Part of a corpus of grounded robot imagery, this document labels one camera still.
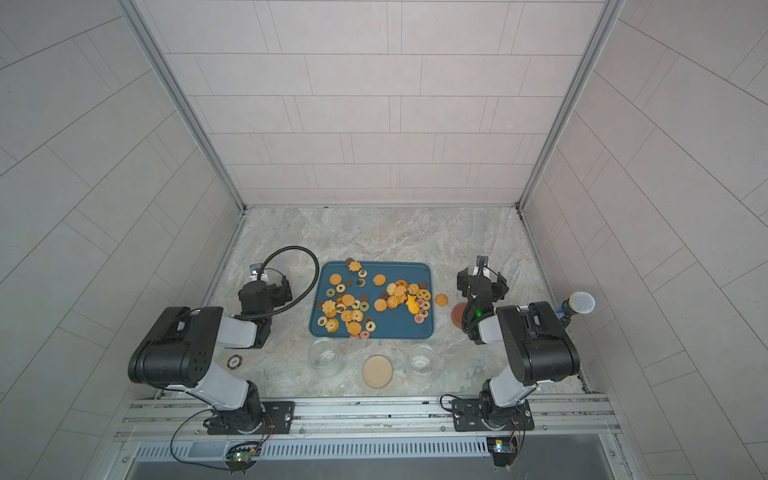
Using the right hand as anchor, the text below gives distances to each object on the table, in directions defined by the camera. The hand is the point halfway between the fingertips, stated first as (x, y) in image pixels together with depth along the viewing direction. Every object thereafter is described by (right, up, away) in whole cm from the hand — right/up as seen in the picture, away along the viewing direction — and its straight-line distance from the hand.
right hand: (482, 267), depth 94 cm
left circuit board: (-61, -37, -30) cm, 77 cm away
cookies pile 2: (-43, -11, -5) cm, 45 cm away
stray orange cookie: (-14, -10, -3) cm, 17 cm away
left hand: (-66, -3, +1) cm, 66 cm away
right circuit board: (-3, -39, -26) cm, 47 cm away
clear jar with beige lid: (-47, -23, -13) cm, 54 cm away
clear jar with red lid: (-20, -24, -13) cm, 34 cm away
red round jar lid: (-9, -13, -6) cm, 17 cm away
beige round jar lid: (-32, -25, -16) cm, 44 cm away
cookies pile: (-22, -9, -3) cm, 24 cm away
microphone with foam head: (+13, -4, -28) cm, 32 cm away
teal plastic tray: (-28, -16, -6) cm, 33 cm away
